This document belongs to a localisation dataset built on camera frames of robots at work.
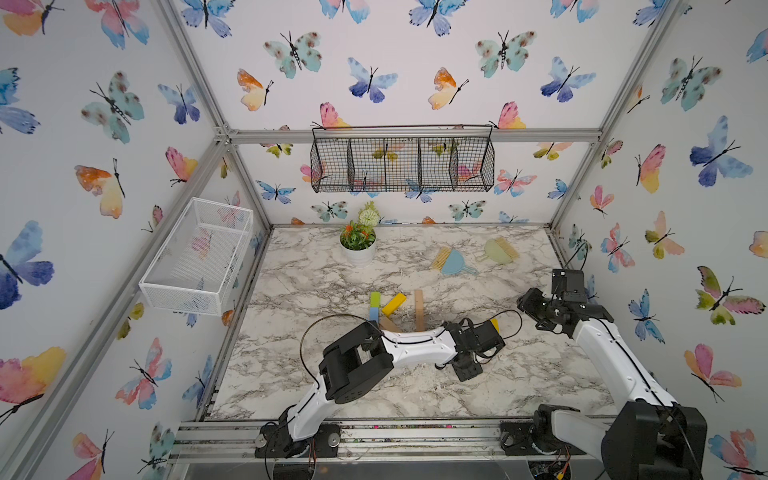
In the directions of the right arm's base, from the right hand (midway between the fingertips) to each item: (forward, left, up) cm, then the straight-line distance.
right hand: (527, 300), depth 85 cm
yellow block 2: (-2, +6, -13) cm, 14 cm away
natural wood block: (-4, +40, -12) cm, 42 cm away
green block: (+5, +44, -12) cm, 46 cm away
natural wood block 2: (+4, +30, -13) cm, 33 cm away
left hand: (-14, +15, -12) cm, 24 cm away
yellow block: (+4, +38, -13) cm, 40 cm away
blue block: (-1, +44, -11) cm, 45 cm away
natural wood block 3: (-1, +29, -12) cm, 32 cm away
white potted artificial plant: (+18, +50, +3) cm, 53 cm away
